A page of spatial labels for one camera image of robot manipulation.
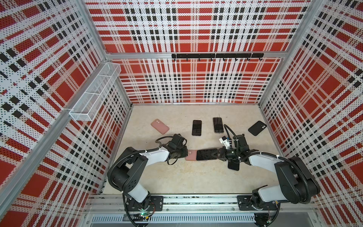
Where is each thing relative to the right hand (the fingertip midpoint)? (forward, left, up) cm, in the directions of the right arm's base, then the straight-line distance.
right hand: (212, 156), depth 84 cm
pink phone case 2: (+5, +13, -7) cm, 15 cm away
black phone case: (+26, -37, -8) cm, 46 cm away
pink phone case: (+28, +37, -7) cm, 47 cm away
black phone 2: (-4, -13, -6) cm, 15 cm away
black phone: (+26, +9, -7) cm, 28 cm away
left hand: (+4, +16, -6) cm, 17 cm away
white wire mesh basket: (+31, +80, +16) cm, 87 cm away
